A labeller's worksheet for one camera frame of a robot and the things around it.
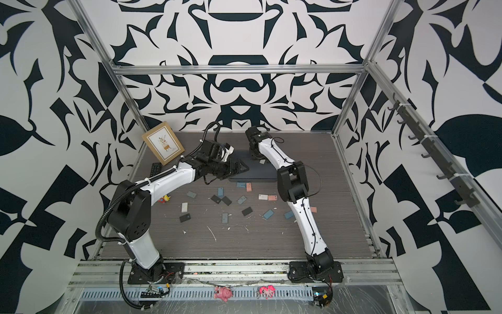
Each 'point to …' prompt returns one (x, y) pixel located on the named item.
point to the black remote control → (156, 169)
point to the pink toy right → (268, 290)
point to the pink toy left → (223, 292)
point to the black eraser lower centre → (246, 211)
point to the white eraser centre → (263, 197)
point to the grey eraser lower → (225, 218)
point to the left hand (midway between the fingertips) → (241, 167)
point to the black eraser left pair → (216, 199)
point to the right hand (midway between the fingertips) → (258, 152)
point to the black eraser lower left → (182, 218)
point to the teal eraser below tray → (241, 184)
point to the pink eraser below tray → (248, 186)
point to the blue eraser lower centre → (268, 214)
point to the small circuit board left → (153, 292)
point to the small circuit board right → (320, 296)
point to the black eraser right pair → (227, 201)
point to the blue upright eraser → (220, 191)
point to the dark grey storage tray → (257, 173)
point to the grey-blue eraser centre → (241, 200)
